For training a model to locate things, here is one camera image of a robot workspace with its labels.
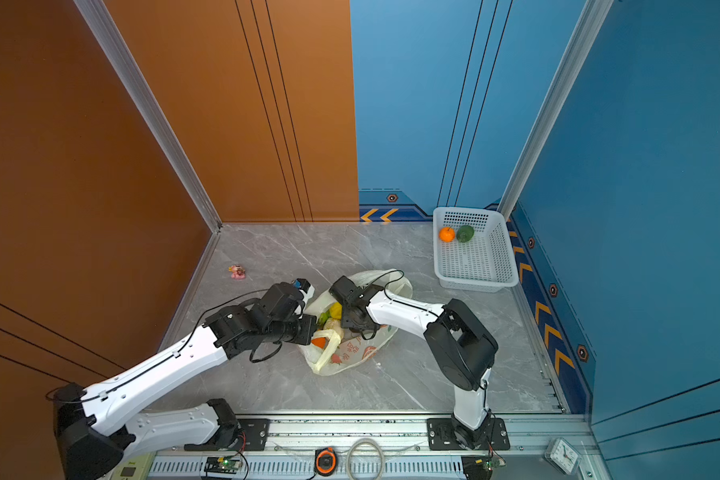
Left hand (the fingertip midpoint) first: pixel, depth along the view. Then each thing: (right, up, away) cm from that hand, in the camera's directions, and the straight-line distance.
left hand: (320, 325), depth 75 cm
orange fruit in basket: (+41, +25, +37) cm, 61 cm away
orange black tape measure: (+2, -29, -7) cm, 30 cm away
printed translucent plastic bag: (+4, -5, -4) cm, 8 cm away
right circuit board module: (+39, -32, -5) cm, 51 cm away
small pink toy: (-33, +12, +27) cm, 45 cm away
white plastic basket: (+52, +20, +37) cm, 66 cm away
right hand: (+7, -3, +15) cm, 17 cm away
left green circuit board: (-23, -32, -4) cm, 40 cm away
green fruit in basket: (+49, +26, +37) cm, 66 cm away
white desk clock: (+58, -29, -6) cm, 65 cm away
